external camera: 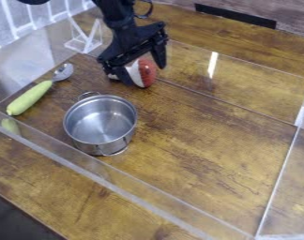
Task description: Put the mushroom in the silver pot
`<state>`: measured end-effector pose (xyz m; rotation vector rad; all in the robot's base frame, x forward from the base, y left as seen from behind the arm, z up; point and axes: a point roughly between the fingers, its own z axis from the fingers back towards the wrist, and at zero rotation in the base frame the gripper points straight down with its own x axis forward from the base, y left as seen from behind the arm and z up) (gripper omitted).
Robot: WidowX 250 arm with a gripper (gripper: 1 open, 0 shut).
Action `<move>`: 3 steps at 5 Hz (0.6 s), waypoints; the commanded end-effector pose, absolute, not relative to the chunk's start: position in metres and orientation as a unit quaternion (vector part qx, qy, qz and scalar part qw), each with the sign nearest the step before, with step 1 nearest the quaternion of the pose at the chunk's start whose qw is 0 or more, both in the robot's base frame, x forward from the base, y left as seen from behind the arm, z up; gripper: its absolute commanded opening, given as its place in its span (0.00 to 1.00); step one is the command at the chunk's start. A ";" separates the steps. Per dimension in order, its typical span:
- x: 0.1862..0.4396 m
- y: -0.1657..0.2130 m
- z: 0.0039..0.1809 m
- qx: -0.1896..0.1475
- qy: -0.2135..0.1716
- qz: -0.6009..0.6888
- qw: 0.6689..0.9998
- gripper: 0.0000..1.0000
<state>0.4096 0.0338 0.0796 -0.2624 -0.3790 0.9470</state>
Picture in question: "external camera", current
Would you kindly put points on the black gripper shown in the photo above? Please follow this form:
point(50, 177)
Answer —
point(131, 41)

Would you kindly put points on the red and white toy mushroom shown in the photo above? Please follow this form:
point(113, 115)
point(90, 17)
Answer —
point(139, 73)

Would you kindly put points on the silver metal pot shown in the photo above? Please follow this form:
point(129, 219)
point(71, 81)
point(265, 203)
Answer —
point(99, 122)

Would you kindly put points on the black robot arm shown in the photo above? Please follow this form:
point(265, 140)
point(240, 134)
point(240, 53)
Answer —
point(118, 13)

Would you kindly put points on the black strip on table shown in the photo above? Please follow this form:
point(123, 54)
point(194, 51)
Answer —
point(237, 16)

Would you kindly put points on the clear acrylic triangular bracket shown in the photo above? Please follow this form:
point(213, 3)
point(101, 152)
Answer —
point(82, 42)

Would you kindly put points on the green handled metal spoon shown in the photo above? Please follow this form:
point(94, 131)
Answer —
point(24, 101)

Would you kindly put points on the clear acrylic tray enclosure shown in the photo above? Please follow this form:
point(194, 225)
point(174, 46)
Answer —
point(213, 170)

